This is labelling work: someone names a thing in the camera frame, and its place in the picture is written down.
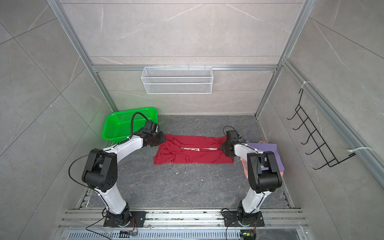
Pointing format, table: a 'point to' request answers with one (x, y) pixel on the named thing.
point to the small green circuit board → (248, 234)
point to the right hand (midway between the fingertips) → (223, 146)
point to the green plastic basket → (117, 125)
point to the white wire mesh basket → (177, 80)
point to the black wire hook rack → (322, 149)
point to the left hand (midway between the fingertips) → (165, 135)
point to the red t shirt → (179, 149)
